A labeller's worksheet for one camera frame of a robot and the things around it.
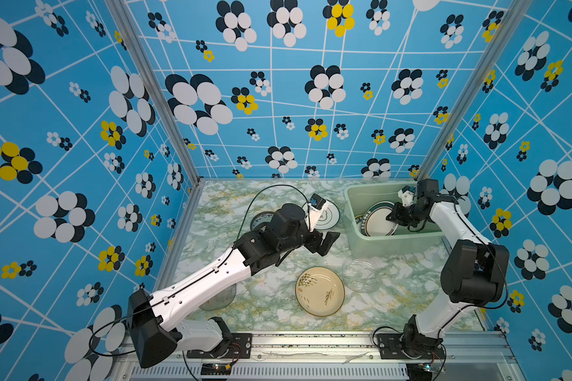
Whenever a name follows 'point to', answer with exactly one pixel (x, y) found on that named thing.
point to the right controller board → (419, 371)
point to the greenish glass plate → (220, 300)
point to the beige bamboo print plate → (319, 291)
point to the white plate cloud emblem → (329, 217)
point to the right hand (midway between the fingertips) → (391, 217)
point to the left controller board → (215, 369)
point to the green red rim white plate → (374, 221)
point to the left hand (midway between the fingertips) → (329, 225)
